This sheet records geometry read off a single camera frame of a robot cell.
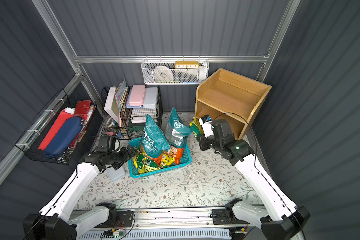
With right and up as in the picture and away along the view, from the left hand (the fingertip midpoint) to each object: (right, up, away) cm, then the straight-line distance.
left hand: (131, 155), depth 80 cm
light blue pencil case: (+7, +35, +19) cm, 41 cm away
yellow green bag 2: (+10, -5, +1) cm, 11 cm away
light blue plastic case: (-11, -13, +6) cm, 18 cm away
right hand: (+38, +9, -8) cm, 40 cm away
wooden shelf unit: (+52, +35, +7) cm, 63 cm away
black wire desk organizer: (-11, +27, +17) cm, 34 cm away
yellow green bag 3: (+19, -4, +4) cm, 20 cm away
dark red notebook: (-26, +25, -1) cm, 36 cm away
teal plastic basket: (+30, -4, +10) cm, 32 cm away
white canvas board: (-15, +28, +9) cm, 33 cm away
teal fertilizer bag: (+25, +13, +4) cm, 28 cm away
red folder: (-35, +15, -8) cm, 39 cm away
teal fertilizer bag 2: (+13, +8, -2) cm, 15 cm away
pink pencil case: (-2, +36, +17) cm, 40 cm away
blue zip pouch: (-26, +10, -14) cm, 31 cm away
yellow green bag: (+4, -4, 0) cm, 6 cm away
